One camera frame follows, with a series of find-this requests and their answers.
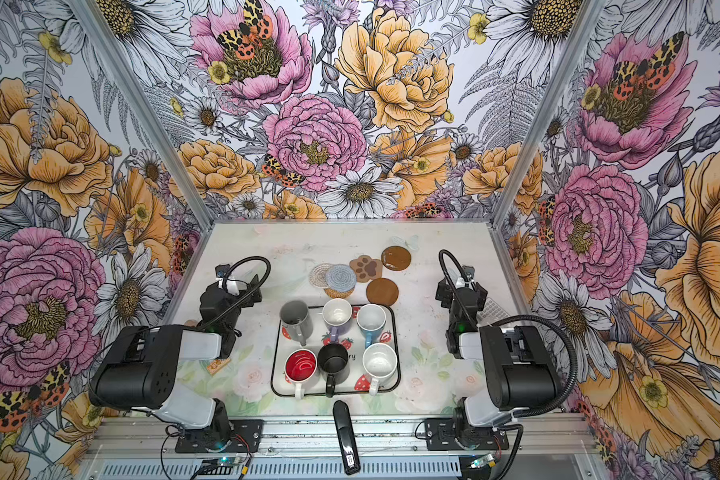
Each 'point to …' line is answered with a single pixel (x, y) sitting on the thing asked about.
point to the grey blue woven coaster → (340, 278)
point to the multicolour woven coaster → (317, 274)
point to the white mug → (379, 361)
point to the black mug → (332, 361)
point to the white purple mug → (337, 314)
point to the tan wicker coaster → (338, 295)
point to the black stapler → (346, 437)
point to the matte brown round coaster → (383, 291)
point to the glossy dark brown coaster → (396, 258)
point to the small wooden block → (215, 364)
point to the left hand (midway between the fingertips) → (243, 284)
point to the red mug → (300, 366)
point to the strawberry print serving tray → (352, 341)
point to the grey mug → (296, 320)
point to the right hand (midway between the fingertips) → (459, 287)
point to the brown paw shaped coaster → (366, 268)
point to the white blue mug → (370, 319)
